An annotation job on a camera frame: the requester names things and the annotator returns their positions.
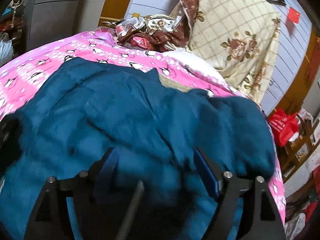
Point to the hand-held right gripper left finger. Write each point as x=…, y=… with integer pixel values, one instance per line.
x=108, y=171

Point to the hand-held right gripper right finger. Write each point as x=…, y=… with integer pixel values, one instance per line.
x=207, y=176

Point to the blue puffer jacket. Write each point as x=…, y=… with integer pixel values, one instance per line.
x=112, y=115

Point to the pink penguin blanket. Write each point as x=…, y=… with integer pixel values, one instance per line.
x=37, y=65

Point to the red shopping bag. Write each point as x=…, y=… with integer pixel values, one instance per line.
x=282, y=127

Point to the wooden chair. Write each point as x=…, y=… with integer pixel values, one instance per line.
x=302, y=145

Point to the white pillow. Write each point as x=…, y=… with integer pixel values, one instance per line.
x=190, y=62

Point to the red shiny packet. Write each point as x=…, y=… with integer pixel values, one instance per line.
x=138, y=42

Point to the grey refrigerator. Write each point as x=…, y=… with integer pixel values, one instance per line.
x=70, y=12

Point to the clear plastic bag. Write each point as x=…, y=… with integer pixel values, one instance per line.
x=127, y=25

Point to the cream floral quilt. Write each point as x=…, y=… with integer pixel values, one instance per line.
x=230, y=22

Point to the brown floral cloth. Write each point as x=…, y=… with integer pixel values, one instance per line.
x=190, y=7

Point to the white slatted headboard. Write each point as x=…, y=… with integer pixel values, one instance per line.
x=150, y=0

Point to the small red flag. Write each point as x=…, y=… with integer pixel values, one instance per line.
x=294, y=15

